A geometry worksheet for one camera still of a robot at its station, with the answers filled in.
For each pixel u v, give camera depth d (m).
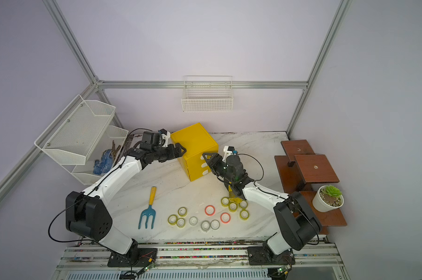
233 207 0.88
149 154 0.63
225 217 0.84
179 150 0.78
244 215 0.85
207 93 0.97
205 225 0.82
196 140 0.88
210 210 0.87
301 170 0.75
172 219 0.84
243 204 0.88
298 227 0.43
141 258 0.73
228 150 0.78
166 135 0.79
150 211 0.88
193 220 0.84
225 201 0.89
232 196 0.88
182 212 0.86
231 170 0.65
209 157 0.75
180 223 0.83
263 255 0.73
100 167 0.88
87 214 0.43
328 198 0.66
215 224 0.82
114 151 0.93
